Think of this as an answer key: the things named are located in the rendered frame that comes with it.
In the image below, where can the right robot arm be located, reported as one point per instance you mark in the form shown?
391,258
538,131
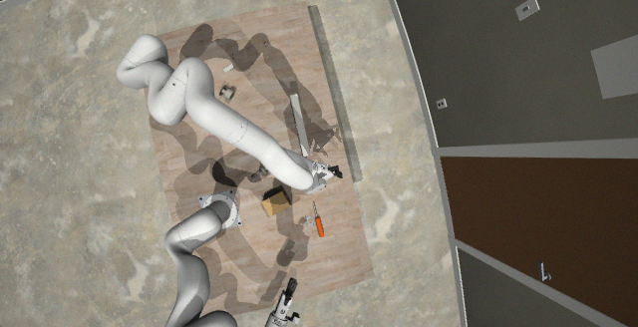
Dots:
192,275

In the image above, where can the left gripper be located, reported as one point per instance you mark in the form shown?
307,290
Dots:
326,171

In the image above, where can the black door knob with metal spindle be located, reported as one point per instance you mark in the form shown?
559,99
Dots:
263,169

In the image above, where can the orange-handled screwdriver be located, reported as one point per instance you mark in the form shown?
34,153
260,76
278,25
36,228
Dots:
319,225

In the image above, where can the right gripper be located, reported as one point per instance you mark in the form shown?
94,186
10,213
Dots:
283,305

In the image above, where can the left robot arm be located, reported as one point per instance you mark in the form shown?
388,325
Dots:
190,86

